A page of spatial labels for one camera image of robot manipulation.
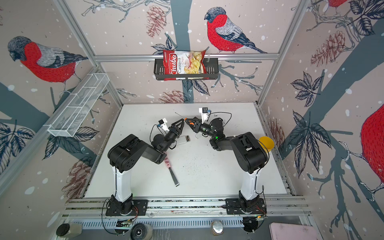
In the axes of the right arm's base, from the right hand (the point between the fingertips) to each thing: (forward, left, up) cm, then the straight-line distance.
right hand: (184, 124), depth 85 cm
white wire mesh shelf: (0, +56, +15) cm, 58 cm away
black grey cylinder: (-50, +48, -11) cm, 71 cm away
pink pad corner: (-45, -52, -19) cm, 72 cm away
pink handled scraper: (-23, +6, -18) cm, 30 cm away
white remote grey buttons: (0, +3, -16) cm, 16 cm away
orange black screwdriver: (+3, 0, +2) cm, 3 cm away
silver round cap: (-46, -18, -9) cm, 50 cm away
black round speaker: (-49, +13, -7) cm, 52 cm away
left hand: (0, 0, +2) cm, 2 cm away
